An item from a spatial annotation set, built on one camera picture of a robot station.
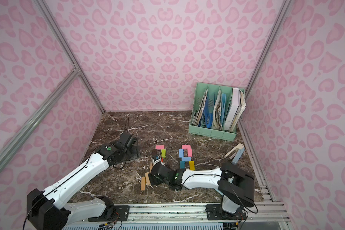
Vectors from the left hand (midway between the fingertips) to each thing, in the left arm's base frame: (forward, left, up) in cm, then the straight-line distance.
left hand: (135, 151), depth 80 cm
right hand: (-9, -10, -8) cm, 16 cm away
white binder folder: (+25, -59, +10) cm, 65 cm away
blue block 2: (+3, -29, -15) cm, 33 cm away
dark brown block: (+7, -9, -14) cm, 18 cm away
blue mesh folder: (+26, -45, 0) cm, 53 cm away
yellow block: (-3, -32, -13) cm, 35 cm away
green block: (+7, -14, -14) cm, 21 cm away
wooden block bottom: (-13, -4, -14) cm, 19 cm away
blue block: (+7, -26, -14) cm, 30 cm away
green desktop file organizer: (+25, -48, +7) cm, 55 cm away
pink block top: (+11, -30, -14) cm, 35 cm away
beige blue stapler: (+5, -61, -12) cm, 63 cm away
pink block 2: (+7, -32, -14) cm, 35 cm away
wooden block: (-3, -7, -14) cm, 16 cm away
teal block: (-2, -27, -13) cm, 30 cm away
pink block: (+11, -12, -14) cm, 22 cm away
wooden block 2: (-12, -7, -10) cm, 17 cm away
